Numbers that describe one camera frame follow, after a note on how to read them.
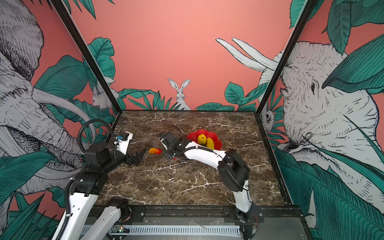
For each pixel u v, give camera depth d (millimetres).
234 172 478
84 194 446
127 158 609
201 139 976
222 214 731
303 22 732
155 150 937
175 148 635
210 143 969
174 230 701
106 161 526
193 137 1027
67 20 729
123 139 573
